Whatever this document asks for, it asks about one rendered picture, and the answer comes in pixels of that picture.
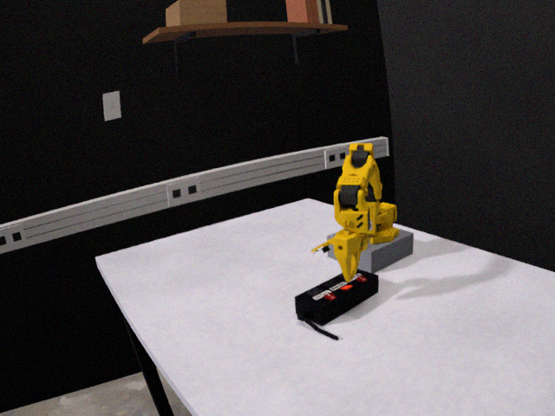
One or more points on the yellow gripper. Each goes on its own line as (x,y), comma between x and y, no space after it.
(346,249)

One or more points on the black power strip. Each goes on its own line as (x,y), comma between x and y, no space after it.
(334,297)

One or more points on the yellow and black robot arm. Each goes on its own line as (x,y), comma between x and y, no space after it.
(357,174)

